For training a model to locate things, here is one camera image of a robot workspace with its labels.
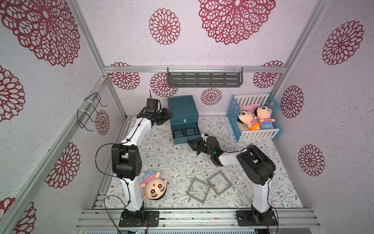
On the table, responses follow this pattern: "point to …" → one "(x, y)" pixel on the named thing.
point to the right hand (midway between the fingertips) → (189, 139)
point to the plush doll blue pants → (267, 124)
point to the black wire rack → (83, 116)
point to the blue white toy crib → (261, 106)
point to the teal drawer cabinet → (184, 118)
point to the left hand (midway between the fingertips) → (171, 115)
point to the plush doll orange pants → (251, 122)
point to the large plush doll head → (155, 185)
